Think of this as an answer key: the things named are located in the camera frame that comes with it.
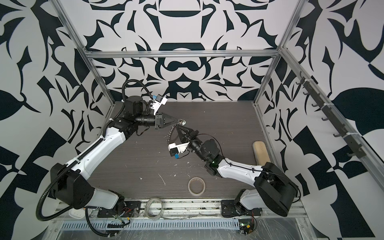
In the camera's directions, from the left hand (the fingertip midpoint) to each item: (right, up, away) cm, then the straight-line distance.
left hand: (178, 118), depth 68 cm
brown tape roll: (+8, -39, +10) cm, 41 cm away
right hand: (+2, -2, 0) cm, 3 cm away
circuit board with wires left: (-26, -44, +4) cm, 51 cm away
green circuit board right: (+32, -51, +3) cm, 60 cm away
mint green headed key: (+2, -2, +3) cm, 4 cm away
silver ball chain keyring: (+1, -1, +3) cm, 3 cm away
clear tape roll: (-14, -46, +4) cm, 48 cm away
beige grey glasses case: (+48, -21, +23) cm, 57 cm away
